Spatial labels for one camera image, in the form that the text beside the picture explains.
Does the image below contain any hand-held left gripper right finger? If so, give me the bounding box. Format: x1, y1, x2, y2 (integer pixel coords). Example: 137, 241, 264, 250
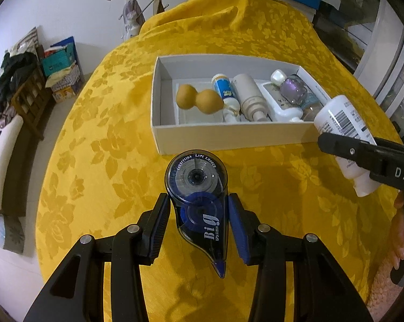
228, 193, 374, 322

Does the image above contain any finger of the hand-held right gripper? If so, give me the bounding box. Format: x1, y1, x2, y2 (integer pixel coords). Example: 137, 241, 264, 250
317, 132, 404, 174

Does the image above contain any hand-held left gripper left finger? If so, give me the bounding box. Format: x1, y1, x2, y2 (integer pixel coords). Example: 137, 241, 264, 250
23, 192, 171, 322

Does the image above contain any large white pill bottle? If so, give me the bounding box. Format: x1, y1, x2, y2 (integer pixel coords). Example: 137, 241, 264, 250
313, 94, 379, 198

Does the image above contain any blue correction tape dispenser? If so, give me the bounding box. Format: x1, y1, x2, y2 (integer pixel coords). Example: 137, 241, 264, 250
165, 149, 229, 280

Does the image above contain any toothpick jar grey-blue lid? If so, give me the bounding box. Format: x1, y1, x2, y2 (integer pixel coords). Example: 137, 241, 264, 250
302, 92, 330, 122

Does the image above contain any white bottle gold label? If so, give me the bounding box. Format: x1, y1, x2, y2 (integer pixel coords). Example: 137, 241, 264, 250
259, 81, 305, 123

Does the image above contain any purple round ball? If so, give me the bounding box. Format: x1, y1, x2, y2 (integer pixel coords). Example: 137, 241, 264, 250
270, 69, 312, 107

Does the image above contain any white cardboard box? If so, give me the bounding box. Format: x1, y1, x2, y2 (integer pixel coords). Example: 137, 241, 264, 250
150, 54, 334, 156

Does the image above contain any cream pump bottle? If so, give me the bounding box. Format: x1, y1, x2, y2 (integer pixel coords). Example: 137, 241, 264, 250
232, 73, 269, 122

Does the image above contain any wooden gourd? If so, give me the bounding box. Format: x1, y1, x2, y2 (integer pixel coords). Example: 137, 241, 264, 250
175, 84, 227, 115

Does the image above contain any blue label spray bottle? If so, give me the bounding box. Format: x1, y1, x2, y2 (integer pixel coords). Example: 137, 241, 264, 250
211, 73, 242, 123

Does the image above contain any person's right forearm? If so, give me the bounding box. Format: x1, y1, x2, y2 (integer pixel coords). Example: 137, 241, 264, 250
366, 254, 401, 310

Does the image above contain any person's right hand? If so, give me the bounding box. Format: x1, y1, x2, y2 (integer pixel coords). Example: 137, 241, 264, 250
392, 195, 404, 271

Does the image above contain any yellow floral tablecloth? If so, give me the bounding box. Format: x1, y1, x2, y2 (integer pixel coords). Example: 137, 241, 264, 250
36, 0, 404, 322

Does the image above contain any grey floral cushion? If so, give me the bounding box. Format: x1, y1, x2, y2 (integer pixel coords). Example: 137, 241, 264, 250
0, 216, 25, 254

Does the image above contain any white seat cushion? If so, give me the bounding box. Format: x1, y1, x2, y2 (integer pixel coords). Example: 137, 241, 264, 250
0, 117, 24, 213

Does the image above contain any wooden bench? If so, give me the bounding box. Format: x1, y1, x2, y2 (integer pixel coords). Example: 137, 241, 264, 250
0, 66, 54, 216

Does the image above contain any blue cardboard box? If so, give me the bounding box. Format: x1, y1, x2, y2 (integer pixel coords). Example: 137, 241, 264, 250
40, 36, 77, 78

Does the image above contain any grey hanging garment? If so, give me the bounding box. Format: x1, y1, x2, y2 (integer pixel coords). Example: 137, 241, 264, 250
118, 0, 146, 41

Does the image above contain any pile of dark clothes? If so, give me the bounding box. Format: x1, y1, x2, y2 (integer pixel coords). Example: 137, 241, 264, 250
0, 52, 39, 132

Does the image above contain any patterned cushion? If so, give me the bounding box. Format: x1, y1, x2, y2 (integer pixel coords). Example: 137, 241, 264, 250
5, 26, 39, 58

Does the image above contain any white door frame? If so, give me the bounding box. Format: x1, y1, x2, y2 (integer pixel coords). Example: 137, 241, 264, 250
352, 0, 404, 115

